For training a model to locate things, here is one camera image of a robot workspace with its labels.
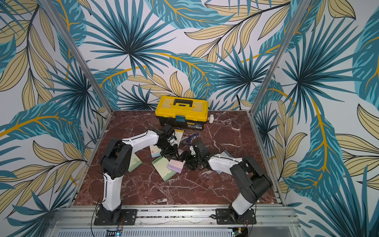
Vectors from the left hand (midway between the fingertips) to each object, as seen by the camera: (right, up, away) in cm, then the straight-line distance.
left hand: (178, 159), depth 90 cm
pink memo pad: (-1, -3, -2) cm, 4 cm away
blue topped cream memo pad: (-16, +4, +6) cm, 17 cm away
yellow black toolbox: (+2, +29, +8) cm, 31 cm away
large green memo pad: (-10, -4, +1) cm, 11 cm away
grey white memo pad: (+20, +6, -30) cm, 37 cm away
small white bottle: (+23, +26, +21) cm, 40 cm away
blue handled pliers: (+6, +11, +13) cm, 19 cm away
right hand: (0, -1, -3) cm, 3 cm away
